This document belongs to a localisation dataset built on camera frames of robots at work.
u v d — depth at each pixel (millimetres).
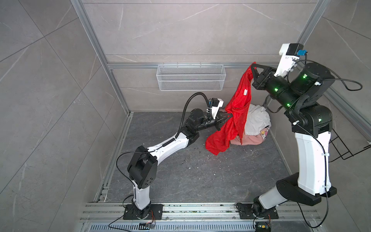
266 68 435
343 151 595
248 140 980
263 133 980
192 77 1005
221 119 624
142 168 467
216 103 610
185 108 559
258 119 1009
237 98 605
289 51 389
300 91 355
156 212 730
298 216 734
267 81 430
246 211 730
